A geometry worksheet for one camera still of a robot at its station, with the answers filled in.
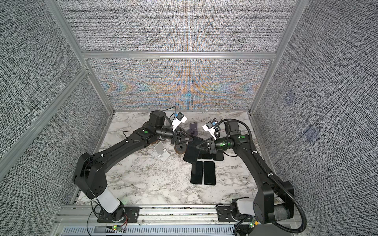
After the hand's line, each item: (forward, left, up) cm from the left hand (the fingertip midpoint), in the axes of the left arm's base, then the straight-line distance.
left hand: (191, 138), depth 73 cm
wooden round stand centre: (+9, +6, -24) cm, 27 cm away
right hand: (-3, -4, -3) cm, 6 cm away
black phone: (-5, 0, -3) cm, 6 cm away
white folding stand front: (+5, +19, -20) cm, 28 cm away
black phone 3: (-8, -11, -25) cm, 28 cm away
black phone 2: (-9, -3, -24) cm, 26 cm away
